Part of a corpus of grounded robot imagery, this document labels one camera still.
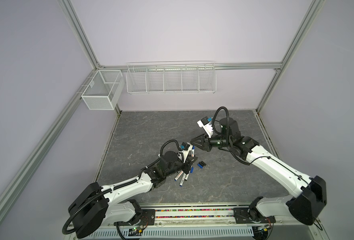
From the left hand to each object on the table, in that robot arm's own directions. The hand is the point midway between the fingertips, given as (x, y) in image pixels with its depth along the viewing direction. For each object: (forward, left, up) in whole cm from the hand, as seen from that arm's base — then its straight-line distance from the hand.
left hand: (195, 158), depth 76 cm
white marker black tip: (-2, +9, -16) cm, 19 cm away
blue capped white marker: (+1, +2, +6) cm, 6 cm away
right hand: (+4, +2, +10) cm, 11 cm away
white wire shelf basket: (+51, +11, +15) cm, 55 cm away
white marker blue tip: (-5, +7, -15) cm, 18 cm away
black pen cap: (+4, -7, -16) cm, 18 cm away
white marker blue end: (+1, +1, -18) cm, 18 cm away
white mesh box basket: (+52, +57, +6) cm, 78 cm away
